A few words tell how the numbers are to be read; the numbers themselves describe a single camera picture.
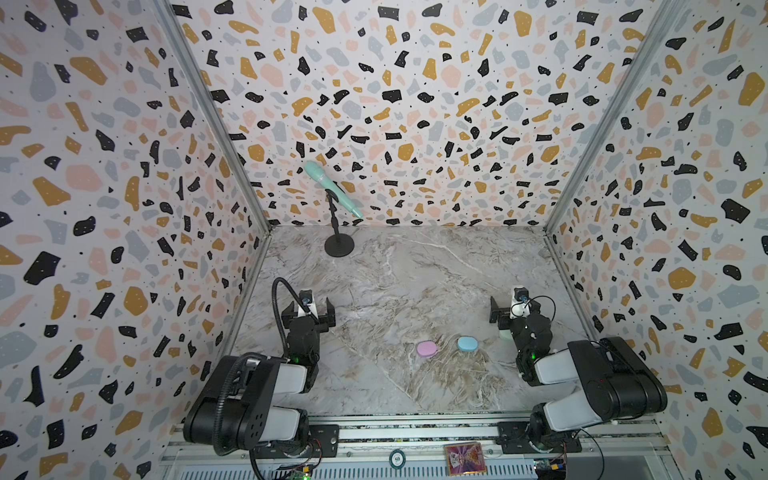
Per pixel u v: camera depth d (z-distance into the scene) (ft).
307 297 2.46
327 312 2.70
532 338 2.26
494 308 2.78
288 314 2.60
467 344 2.95
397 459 2.35
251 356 1.61
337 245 3.71
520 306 2.57
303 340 2.17
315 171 3.03
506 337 2.92
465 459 2.30
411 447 2.40
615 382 1.49
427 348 2.89
